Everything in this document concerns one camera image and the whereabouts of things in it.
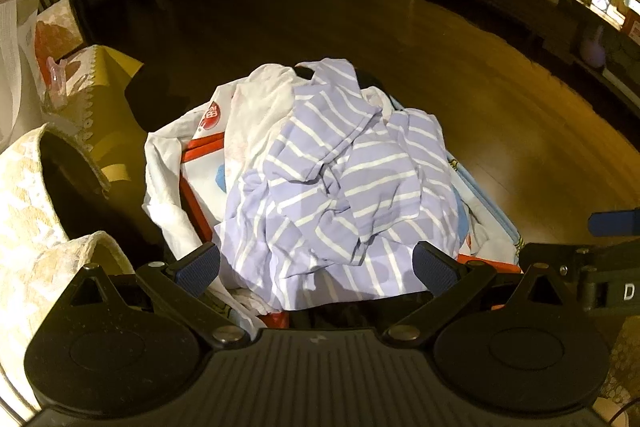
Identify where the wooden television cabinet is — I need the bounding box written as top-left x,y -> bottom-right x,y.
417,0 -> 640,108

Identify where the white garment pale print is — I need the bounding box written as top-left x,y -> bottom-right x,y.
222,63 -> 306,192

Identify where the white cloth red logo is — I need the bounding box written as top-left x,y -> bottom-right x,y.
142,94 -> 236,258

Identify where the pink plastic clip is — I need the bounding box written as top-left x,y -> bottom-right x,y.
45,57 -> 71,108

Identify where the white flat box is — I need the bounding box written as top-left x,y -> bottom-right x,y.
602,64 -> 640,108

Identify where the yellow chair with lace cover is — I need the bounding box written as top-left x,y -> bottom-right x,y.
37,44 -> 146,188

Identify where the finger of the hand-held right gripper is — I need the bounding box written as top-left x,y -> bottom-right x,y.
517,243 -> 601,280
587,206 -> 640,237

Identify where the purple white striped shirt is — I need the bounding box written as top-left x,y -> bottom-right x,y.
215,57 -> 461,313

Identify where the red printed box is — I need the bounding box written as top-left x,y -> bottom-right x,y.
620,2 -> 640,38

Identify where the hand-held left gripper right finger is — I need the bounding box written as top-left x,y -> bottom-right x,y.
382,241 -> 576,348

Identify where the white ribbed bag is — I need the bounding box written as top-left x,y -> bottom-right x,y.
0,0 -> 43,148

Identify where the light blue cloth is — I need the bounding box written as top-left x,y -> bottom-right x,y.
390,97 -> 523,258

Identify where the purple kettlebell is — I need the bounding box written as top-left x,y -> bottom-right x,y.
580,26 -> 607,68

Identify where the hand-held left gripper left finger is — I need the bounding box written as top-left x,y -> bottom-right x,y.
69,242 -> 251,350

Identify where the orange patterned cushion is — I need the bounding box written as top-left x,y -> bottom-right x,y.
32,0 -> 86,62

